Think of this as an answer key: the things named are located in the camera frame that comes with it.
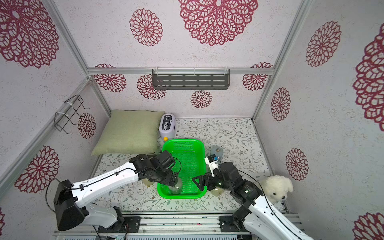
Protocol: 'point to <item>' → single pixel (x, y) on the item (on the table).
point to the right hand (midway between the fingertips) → (198, 176)
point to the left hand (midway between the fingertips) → (168, 181)
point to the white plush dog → (276, 187)
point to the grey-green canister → (176, 189)
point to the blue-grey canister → (217, 150)
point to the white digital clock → (167, 126)
